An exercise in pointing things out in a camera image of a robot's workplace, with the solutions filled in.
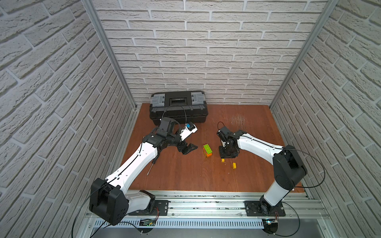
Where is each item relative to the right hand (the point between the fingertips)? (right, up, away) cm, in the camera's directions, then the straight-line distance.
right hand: (225, 156), depth 88 cm
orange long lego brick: (-12, +2, +1) cm, 12 cm away
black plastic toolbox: (-25, +31, +9) cm, 41 cm away
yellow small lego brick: (-1, -3, +2) cm, 4 cm away
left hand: (-19, +12, -12) cm, 25 cm away
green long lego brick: (-10, +4, +1) cm, 11 cm away
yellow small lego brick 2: (+5, -6, -1) cm, 8 cm away
